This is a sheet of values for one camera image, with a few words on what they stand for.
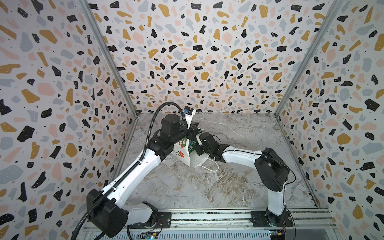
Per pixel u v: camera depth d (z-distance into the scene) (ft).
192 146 3.09
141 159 1.55
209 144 2.30
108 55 2.82
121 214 1.38
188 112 2.00
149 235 2.31
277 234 2.35
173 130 1.72
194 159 2.87
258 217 2.45
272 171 1.64
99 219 1.37
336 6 2.32
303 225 2.46
